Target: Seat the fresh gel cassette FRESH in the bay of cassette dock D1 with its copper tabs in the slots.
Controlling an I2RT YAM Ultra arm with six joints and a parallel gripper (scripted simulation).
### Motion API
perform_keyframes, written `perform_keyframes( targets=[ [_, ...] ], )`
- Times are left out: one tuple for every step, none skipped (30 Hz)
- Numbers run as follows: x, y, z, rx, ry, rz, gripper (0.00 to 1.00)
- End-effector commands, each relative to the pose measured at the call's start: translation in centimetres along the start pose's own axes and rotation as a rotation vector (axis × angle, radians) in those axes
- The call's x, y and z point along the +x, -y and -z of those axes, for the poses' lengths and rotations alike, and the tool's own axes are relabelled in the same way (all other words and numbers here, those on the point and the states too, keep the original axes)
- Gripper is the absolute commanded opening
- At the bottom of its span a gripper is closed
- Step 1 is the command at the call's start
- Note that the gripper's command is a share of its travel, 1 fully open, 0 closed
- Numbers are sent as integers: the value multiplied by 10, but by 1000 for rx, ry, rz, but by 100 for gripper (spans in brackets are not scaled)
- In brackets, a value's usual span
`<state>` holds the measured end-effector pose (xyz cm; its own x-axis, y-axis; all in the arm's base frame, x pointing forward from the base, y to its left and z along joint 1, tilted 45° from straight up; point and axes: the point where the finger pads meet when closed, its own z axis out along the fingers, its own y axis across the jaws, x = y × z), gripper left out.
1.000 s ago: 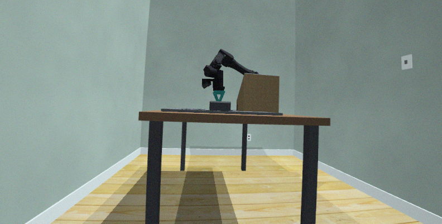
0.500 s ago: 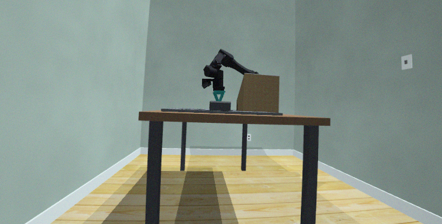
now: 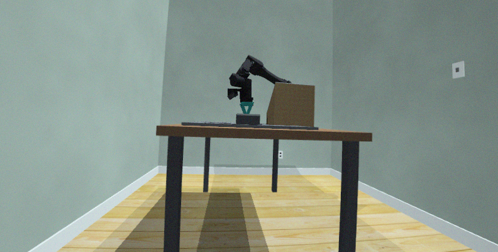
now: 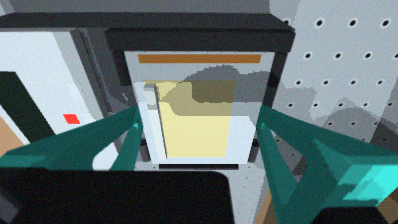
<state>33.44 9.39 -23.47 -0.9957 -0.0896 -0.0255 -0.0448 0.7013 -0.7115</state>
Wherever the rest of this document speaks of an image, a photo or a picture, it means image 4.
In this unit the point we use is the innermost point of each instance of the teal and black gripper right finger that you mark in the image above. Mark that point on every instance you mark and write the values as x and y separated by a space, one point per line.
341 171

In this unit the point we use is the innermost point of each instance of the grey flat base plate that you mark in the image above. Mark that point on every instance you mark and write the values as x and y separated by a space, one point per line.
341 73

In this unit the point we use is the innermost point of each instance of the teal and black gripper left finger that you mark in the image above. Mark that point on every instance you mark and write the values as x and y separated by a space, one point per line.
76 149

